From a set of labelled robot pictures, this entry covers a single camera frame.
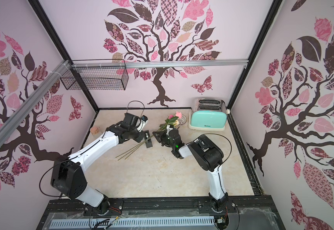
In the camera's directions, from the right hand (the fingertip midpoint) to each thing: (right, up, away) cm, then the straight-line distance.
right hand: (151, 131), depth 90 cm
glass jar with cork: (-39, 0, +5) cm, 39 cm away
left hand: (-6, -2, -4) cm, 8 cm away
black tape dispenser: (-2, -8, +3) cm, 9 cm away
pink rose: (+12, +10, +8) cm, 17 cm away
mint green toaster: (+39, +11, +7) cm, 41 cm away
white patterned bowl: (+22, +7, +20) cm, 30 cm away
